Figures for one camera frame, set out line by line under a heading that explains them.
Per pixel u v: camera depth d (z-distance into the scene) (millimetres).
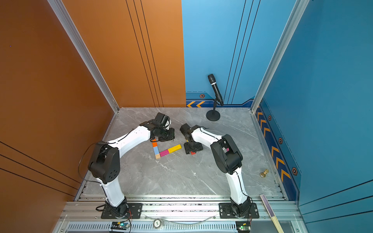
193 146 826
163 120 740
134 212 735
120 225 709
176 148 965
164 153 943
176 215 730
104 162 484
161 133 755
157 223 655
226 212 725
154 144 992
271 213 723
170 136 809
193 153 908
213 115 1145
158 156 919
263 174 843
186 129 796
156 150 943
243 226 710
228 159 541
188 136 723
